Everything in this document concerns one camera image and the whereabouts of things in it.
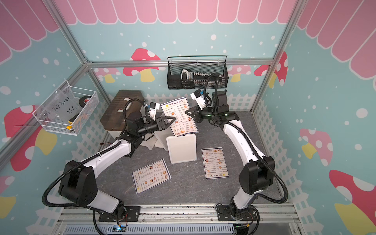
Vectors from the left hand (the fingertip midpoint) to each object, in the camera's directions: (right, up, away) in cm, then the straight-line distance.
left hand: (175, 121), depth 76 cm
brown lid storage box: (-46, +3, +25) cm, 52 cm away
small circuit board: (-28, -53, -3) cm, 60 cm away
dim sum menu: (+5, -1, +2) cm, 5 cm away
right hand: (+6, +5, -1) cm, 8 cm away
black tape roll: (-51, +12, +4) cm, 52 cm away
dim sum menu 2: (-16, -32, +12) cm, 38 cm away
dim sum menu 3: (+23, -26, +16) cm, 38 cm away
